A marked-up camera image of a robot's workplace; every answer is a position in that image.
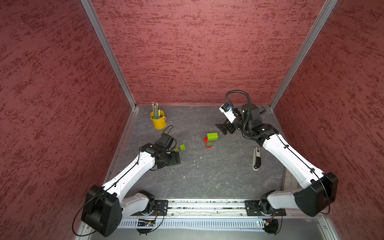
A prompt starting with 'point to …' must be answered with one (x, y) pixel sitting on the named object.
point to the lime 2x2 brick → (182, 147)
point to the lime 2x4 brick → (212, 136)
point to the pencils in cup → (156, 110)
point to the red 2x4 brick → (205, 140)
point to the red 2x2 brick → (209, 146)
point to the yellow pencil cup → (159, 120)
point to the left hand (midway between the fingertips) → (173, 165)
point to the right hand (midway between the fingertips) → (222, 120)
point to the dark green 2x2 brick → (209, 143)
